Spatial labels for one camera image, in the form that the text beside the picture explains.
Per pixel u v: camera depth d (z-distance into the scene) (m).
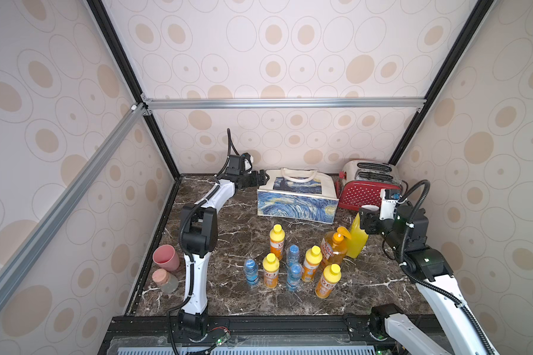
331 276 0.66
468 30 0.71
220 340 0.71
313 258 0.69
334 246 0.76
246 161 0.85
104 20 0.69
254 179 0.90
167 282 0.76
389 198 0.59
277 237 0.75
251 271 0.74
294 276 0.73
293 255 0.76
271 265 0.68
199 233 0.58
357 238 0.80
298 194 0.99
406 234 0.50
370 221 0.62
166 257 0.80
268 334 0.73
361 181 0.93
